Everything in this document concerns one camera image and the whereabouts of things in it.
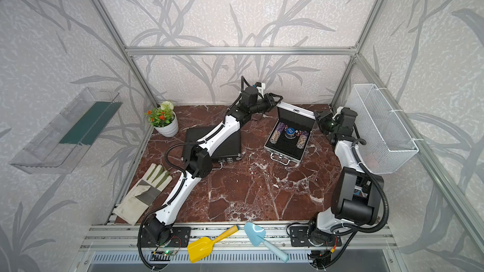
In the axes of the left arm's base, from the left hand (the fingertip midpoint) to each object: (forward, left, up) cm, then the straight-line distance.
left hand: (283, 100), depth 88 cm
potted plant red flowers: (-2, +60, -12) cm, 61 cm away
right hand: (-5, -14, -3) cm, 15 cm away
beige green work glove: (-36, +66, -26) cm, 79 cm away
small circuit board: (-57, +46, -26) cm, 78 cm away
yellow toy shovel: (-56, +33, -25) cm, 70 cm away
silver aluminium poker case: (-14, -2, -22) cm, 27 cm away
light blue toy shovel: (-51, +13, -26) cm, 59 cm away
